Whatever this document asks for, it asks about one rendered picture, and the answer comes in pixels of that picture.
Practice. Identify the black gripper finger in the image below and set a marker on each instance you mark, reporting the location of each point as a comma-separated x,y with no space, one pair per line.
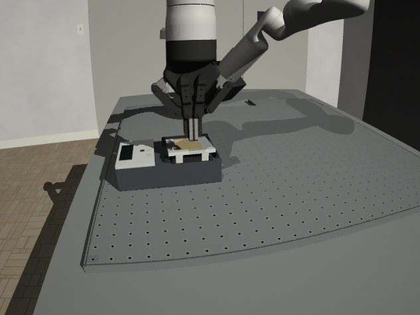
159,89
223,86

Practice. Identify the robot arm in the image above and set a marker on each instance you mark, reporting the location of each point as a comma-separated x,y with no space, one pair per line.
196,20

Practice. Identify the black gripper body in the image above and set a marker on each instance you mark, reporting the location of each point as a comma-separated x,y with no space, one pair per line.
191,57

